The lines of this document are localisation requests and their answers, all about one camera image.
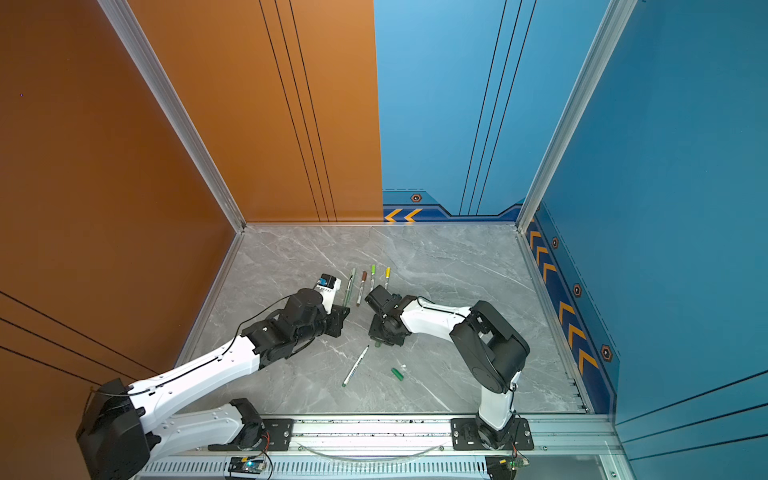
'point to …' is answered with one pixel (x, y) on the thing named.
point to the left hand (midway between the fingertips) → (350, 306)
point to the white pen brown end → (364, 275)
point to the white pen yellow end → (388, 272)
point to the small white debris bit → (403, 366)
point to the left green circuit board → (246, 464)
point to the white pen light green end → (373, 269)
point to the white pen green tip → (356, 367)
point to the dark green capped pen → (378, 344)
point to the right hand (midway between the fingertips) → (378, 341)
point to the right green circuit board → (504, 467)
